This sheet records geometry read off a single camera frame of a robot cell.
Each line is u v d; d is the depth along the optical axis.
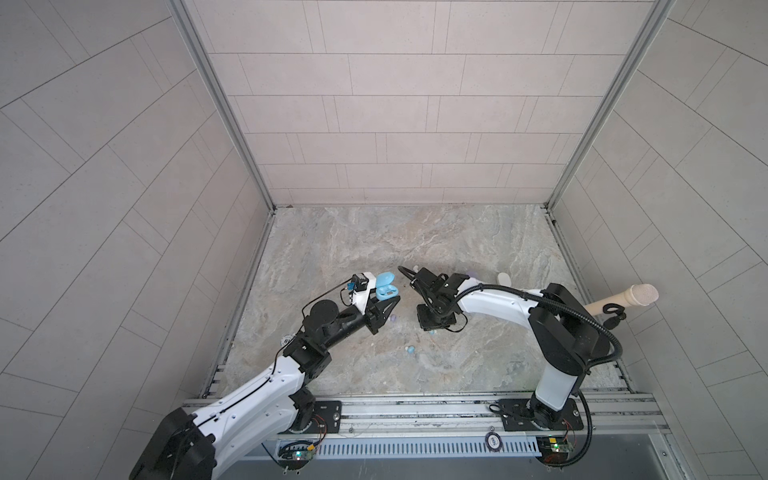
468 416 0.73
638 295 0.65
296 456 0.65
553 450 0.68
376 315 0.64
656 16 0.71
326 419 0.71
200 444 0.41
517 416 0.72
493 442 0.69
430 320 0.76
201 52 0.76
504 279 0.96
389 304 0.68
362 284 0.61
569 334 0.46
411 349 0.82
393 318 0.70
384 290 0.69
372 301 0.65
